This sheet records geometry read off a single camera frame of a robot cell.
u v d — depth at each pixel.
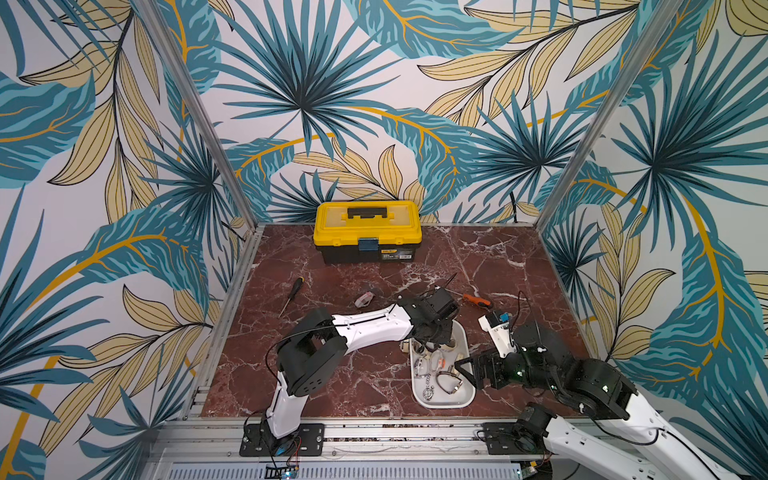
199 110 0.84
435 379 0.83
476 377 0.58
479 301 0.98
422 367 0.84
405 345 0.84
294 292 1.00
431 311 0.67
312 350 0.48
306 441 0.74
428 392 0.80
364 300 0.96
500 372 0.58
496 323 0.60
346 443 0.74
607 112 0.86
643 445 0.40
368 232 0.95
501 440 0.73
